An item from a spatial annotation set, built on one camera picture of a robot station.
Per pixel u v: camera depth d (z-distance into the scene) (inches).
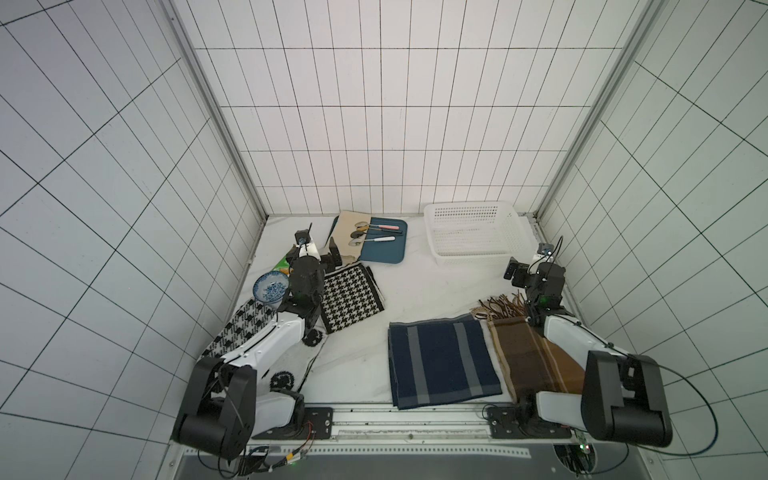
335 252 30.2
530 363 31.6
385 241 43.6
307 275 24.3
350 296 36.3
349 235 44.7
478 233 44.7
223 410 15.9
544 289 26.3
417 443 28.1
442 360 32.0
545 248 29.5
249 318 34.4
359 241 43.4
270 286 37.6
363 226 44.8
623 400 16.4
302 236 26.9
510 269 32.2
